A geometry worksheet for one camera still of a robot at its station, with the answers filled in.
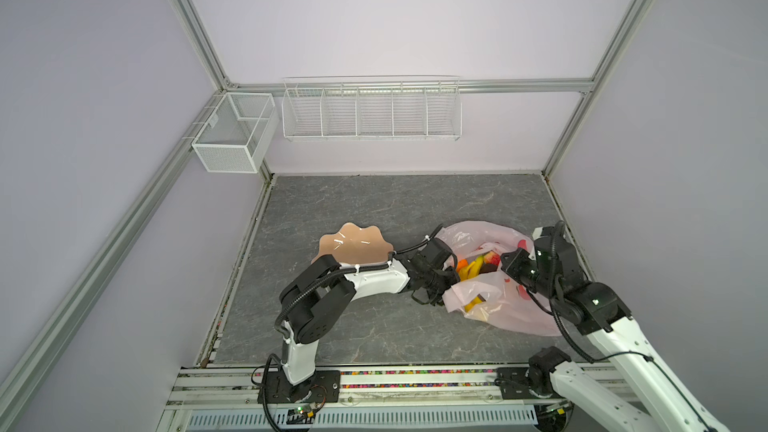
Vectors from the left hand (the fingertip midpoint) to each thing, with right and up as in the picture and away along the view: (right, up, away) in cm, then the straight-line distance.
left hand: (471, 302), depth 79 cm
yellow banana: (+3, +6, +9) cm, 12 cm away
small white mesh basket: (-75, +50, +23) cm, 93 cm away
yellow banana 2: (-3, +5, -14) cm, 15 cm away
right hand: (+6, +13, -6) cm, 16 cm away
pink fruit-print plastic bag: (+4, +4, -10) cm, 12 cm away
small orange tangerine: (0, +8, +12) cm, 14 cm away
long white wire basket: (-28, +58, +18) cm, 67 cm away
